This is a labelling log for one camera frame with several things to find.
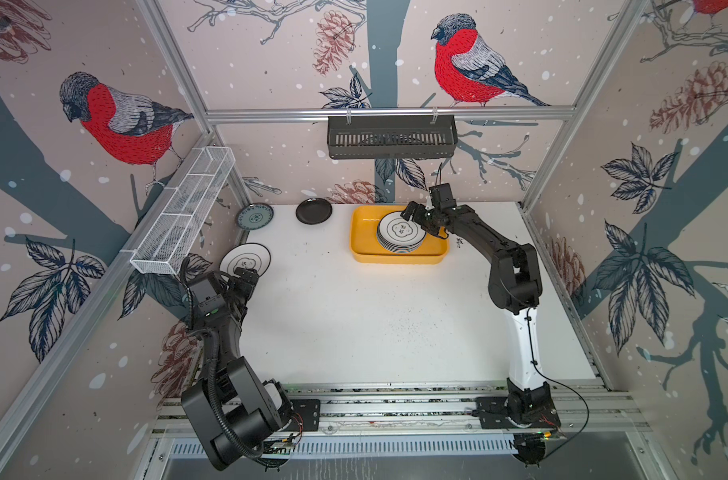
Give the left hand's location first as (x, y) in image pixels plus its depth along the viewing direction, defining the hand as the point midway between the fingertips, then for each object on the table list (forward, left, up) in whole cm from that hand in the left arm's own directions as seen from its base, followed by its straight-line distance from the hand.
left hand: (247, 279), depth 84 cm
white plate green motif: (+19, +10, -15) cm, 26 cm away
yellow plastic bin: (+22, -34, -14) cm, 42 cm away
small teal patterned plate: (+38, +12, -13) cm, 41 cm away
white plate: (+30, -44, -9) cm, 54 cm away
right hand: (+25, -50, -3) cm, 56 cm away
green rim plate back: (+20, -46, -9) cm, 51 cm away
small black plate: (+41, -12, -14) cm, 45 cm away
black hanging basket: (+50, -43, +14) cm, 67 cm away
